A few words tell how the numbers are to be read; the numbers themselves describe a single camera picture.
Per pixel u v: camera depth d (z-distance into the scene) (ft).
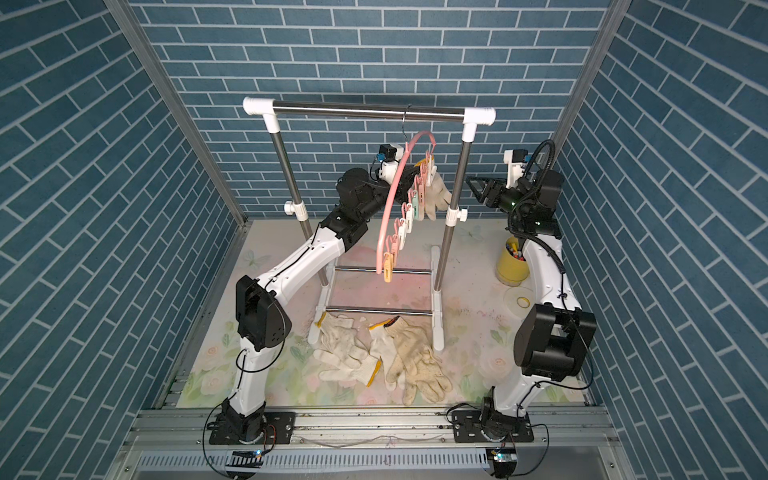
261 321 1.70
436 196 2.68
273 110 1.67
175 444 2.42
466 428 2.42
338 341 2.85
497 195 2.27
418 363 2.70
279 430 2.38
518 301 3.23
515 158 2.22
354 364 2.70
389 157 2.04
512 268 3.05
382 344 2.87
